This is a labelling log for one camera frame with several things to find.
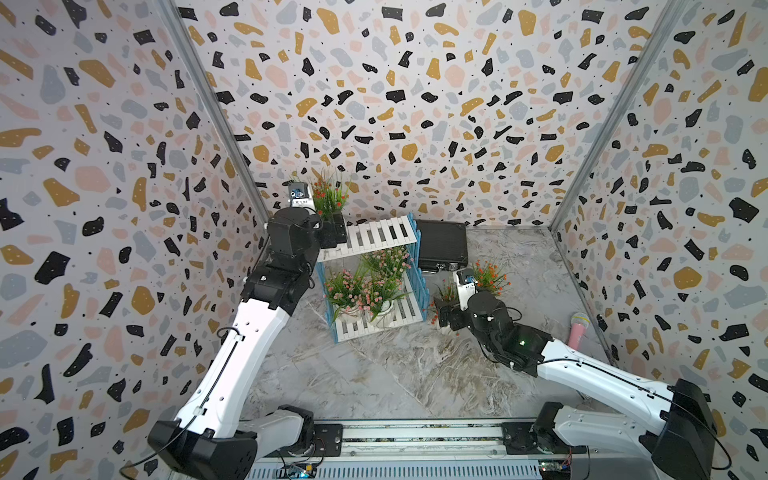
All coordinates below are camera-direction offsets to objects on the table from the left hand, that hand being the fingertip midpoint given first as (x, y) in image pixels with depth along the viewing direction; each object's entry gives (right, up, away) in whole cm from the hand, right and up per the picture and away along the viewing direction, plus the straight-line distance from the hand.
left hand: (322, 212), depth 68 cm
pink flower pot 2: (+13, -13, +20) cm, 27 cm away
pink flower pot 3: (+12, -21, +14) cm, 27 cm away
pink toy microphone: (+73, -31, +24) cm, 83 cm away
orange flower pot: (+43, -16, +22) cm, 51 cm away
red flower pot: (+29, -23, 0) cm, 37 cm away
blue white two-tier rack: (+8, -5, +14) cm, 16 cm away
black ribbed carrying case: (+33, -6, +44) cm, 56 cm away
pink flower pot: (+2, -21, +16) cm, 26 cm away
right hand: (+31, -20, +10) cm, 38 cm away
